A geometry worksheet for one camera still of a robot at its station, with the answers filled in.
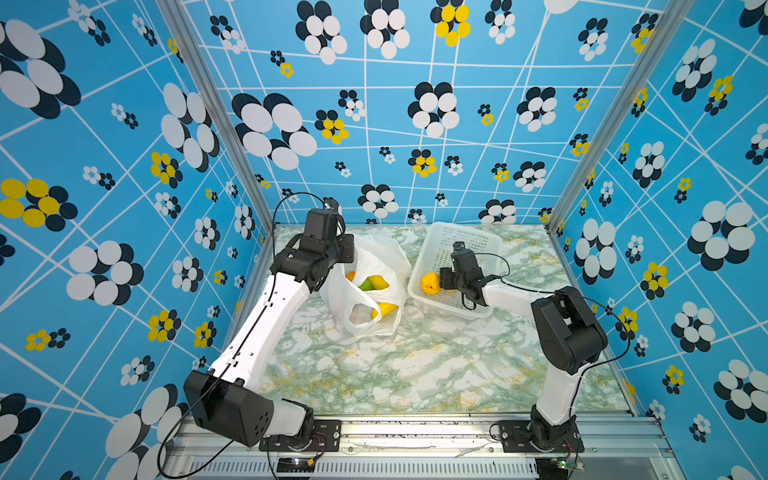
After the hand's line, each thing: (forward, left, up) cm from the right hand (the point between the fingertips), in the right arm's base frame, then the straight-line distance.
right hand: (451, 272), depth 100 cm
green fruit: (-5, +29, -1) cm, 29 cm away
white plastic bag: (-19, +26, +17) cm, 36 cm away
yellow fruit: (-5, +8, +1) cm, 9 cm away
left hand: (-7, +32, +25) cm, 41 cm away
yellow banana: (-14, +22, 0) cm, 26 cm away
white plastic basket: (+13, +4, -3) cm, 14 cm away
